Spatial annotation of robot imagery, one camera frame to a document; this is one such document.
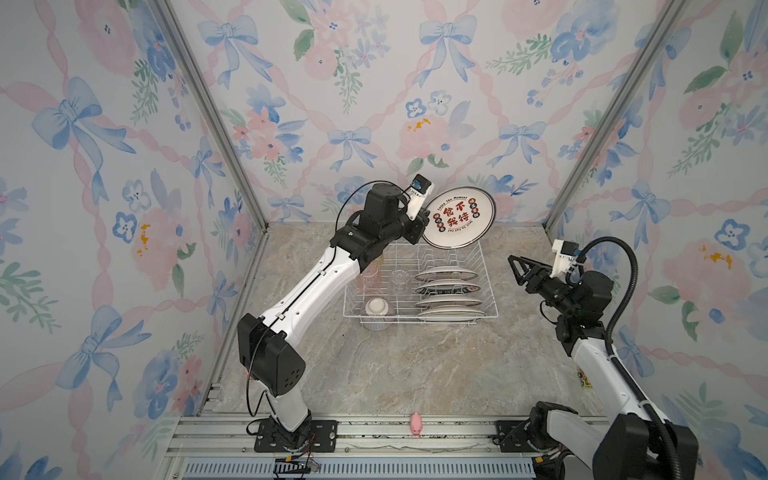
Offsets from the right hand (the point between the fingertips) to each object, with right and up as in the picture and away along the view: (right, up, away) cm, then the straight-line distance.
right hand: (514, 258), depth 77 cm
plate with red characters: (-14, +10, 0) cm, 18 cm away
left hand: (-22, +12, -4) cm, 26 cm away
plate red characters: (-14, -5, +20) cm, 25 cm away
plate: (-16, -12, +7) cm, 21 cm away
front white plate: (-14, -17, +14) cm, 26 cm away
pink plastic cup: (-39, -7, +16) cm, 43 cm away
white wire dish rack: (-21, 0, +33) cm, 39 cm away
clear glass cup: (-29, -7, +16) cm, 34 cm away
